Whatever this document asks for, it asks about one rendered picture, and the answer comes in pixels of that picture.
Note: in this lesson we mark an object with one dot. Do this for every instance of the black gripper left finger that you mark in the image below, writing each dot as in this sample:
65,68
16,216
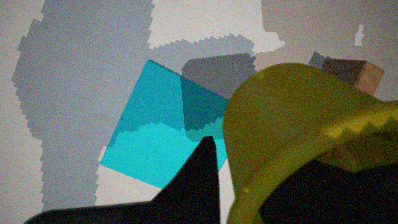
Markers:
192,196

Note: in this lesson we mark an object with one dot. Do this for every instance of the olive yellow cup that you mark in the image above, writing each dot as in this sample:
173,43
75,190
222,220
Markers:
287,114

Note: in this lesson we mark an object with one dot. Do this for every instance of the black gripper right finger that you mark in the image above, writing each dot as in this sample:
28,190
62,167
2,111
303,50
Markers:
318,193

